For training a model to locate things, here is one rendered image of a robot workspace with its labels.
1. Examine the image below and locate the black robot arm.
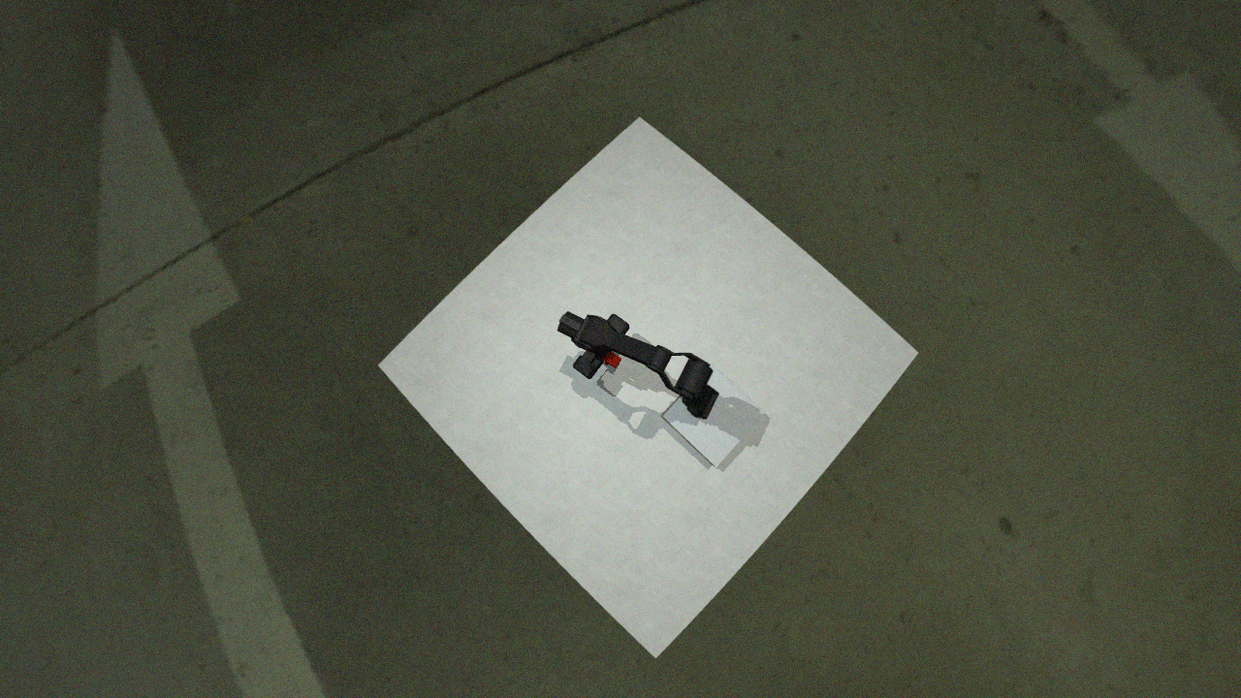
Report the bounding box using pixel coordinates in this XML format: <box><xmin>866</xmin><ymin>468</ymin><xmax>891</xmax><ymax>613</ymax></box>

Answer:
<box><xmin>557</xmin><ymin>310</ymin><xmax>719</xmax><ymax>420</ymax></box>

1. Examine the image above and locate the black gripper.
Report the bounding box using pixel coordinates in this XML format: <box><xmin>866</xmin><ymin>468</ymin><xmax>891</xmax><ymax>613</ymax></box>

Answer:
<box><xmin>573</xmin><ymin>314</ymin><xmax>629</xmax><ymax>379</ymax></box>

